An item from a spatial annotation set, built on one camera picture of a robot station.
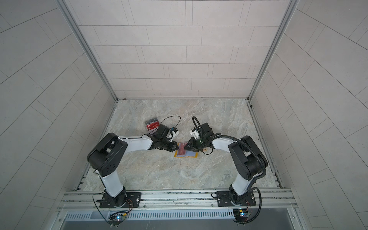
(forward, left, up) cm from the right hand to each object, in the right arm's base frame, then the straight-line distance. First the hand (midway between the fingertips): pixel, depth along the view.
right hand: (185, 149), depth 85 cm
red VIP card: (+18, +21, +1) cm, 28 cm away
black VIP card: (+21, +23, +3) cm, 32 cm away
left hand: (+4, +2, -4) cm, 6 cm away
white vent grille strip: (-31, +14, -5) cm, 34 cm away
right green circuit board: (-33, -25, -6) cm, 42 cm away
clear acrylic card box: (+14, +20, +1) cm, 25 cm away
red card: (-1, +2, -1) cm, 3 cm away
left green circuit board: (-31, +33, -2) cm, 46 cm away
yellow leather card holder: (-3, -2, 0) cm, 4 cm away
